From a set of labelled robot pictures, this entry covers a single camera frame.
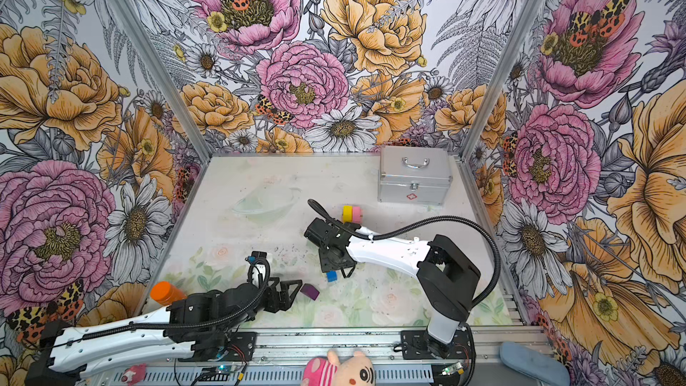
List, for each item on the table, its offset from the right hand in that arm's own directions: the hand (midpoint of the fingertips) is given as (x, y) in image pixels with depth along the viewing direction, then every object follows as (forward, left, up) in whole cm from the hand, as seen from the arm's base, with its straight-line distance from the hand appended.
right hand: (335, 271), depth 83 cm
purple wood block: (-4, +8, -4) cm, 10 cm away
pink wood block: (+20, -7, 0) cm, 21 cm away
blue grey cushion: (-25, -51, -4) cm, 57 cm away
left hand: (-6, +13, +4) cm, 15 cm away
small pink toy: (-24, +49, 0) cm, 55 cm away
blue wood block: (0, +1, -4) cm, 4 cm away
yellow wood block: (+19, -4, +2) cm, 20 cm away
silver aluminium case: (+32, -29, +7) cm, 43 cm away
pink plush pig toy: (-25, -5, +3) cm, 26 cm away
